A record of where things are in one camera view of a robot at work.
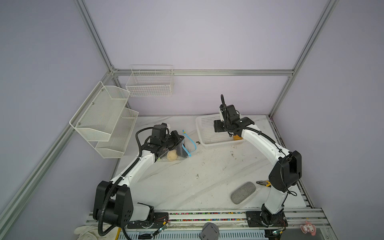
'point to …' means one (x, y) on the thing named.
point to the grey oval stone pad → (243, 192)
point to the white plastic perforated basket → (206, 134)
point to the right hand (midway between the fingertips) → (217, 123)
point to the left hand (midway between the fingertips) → (184, 137)
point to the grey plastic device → (210, 231)
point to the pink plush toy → (308, 227)
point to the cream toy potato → (172, 155)
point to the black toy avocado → (181, 151)
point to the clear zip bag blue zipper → (184, 150)
